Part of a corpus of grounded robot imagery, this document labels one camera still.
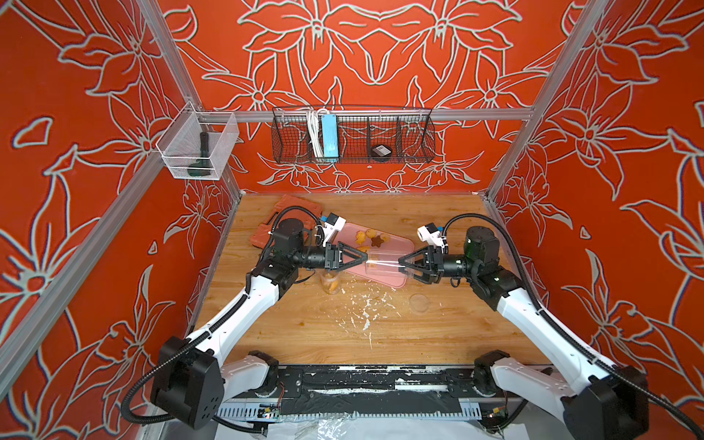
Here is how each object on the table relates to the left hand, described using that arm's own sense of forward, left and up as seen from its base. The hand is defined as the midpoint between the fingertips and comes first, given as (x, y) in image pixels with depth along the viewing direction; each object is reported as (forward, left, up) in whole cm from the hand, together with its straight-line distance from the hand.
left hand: (361, 261), depth 66 cm
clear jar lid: (+3, -20, -28) cm, 34 cm away
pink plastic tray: (+23, -8, -27) cm, 36 cm away
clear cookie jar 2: (+6, +10, -22) cm, 25 cm away
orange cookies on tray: (+28, -5, -27) cm, 39 cm away
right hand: (-1, -10, 0) cm, 10 cm away
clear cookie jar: (-1, -6, +2) cm, 6 cm away
